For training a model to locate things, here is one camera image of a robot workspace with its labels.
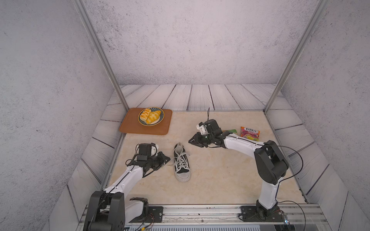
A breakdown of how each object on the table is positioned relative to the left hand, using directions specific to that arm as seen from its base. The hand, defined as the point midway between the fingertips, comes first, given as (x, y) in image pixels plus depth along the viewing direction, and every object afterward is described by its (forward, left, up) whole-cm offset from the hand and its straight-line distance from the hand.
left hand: (171, 158), depth 85 cm
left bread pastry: (+39, +23, -2) cm, 45 cm away
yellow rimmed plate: (+36, +13, -6) cm, 39 cm away
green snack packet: (+25, -43, -7) cm, 50 cm away
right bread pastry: (+37, +17, -3) cm, 41 cm away
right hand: (+8, -11, +5) cm, 14 cm away
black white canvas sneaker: (-6, -6, -5) cm, 10 cm away
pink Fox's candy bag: (+20, -53, -4) cm, 57 cm away
